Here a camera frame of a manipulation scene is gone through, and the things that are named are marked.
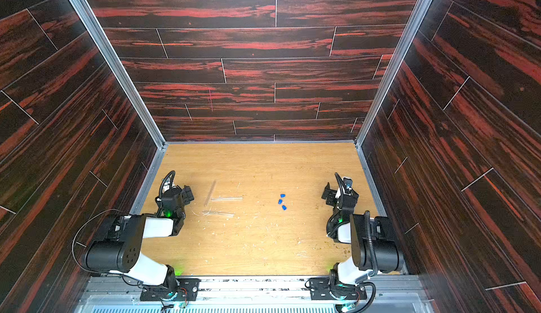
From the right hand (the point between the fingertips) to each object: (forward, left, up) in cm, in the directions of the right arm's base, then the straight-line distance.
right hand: (344, 186), depth 91 cm
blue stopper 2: (-4, +28, -8) cm, 30 cm away
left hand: (-3, +75, -2) cm, 75 cm away
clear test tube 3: (-11, +56, -9) cm, 58 cm away
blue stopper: (-1, +27, -8) cm, 28 cm away
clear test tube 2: (-3, +54, -10) cm, 55 cm away
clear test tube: (0, +62, -9) cm, 63 cm away
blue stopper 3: (-7, +26, -9) cm, 29 cm away
